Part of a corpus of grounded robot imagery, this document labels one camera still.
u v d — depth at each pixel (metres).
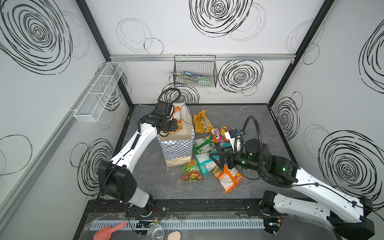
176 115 0.78
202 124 1.05
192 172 0.81
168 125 0.72
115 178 0.42
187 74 0.91
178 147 0.74
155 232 0.68
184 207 0.75
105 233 0.66
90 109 0.71
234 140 0.51
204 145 0.92
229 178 0.80
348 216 0.39
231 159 0.55
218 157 0.56
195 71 0.89
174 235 0.66
